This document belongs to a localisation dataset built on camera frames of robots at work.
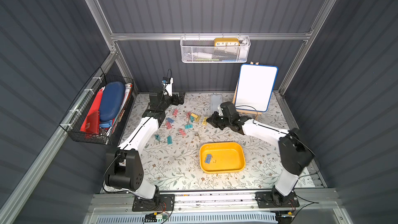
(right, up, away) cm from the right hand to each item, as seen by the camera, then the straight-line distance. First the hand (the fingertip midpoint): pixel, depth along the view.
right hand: (208, 117), depth 88 cm
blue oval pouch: (-46, +9, -16) cm, 50 cm away
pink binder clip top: (-22, +2, +20) cm, 30 cm away
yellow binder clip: (-2, -3, +1) cm, 4 cm away
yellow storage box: (+5, -23, +1) cm, 24 cm away
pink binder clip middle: (-26, -6, +14) cm, 30 cm away
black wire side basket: (-56, 0, -27) cm, 62 cm away
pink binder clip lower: (-16, -11, +12) cm, 23 cm away
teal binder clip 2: (-14, -7, +14) cm, 21 cm away
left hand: (-16, +16, -5) cm, 23 cm away
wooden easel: (+33, +2, +16) cm, 37 cm away
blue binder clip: (-25, -3, +16) cm, 30 cm away
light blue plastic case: (+7, +12, +29) cm, 32 cm away
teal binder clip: (-31, -13, +5) cm, 34 cm away
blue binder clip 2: (0, -23, -2) cm, 23 cm away
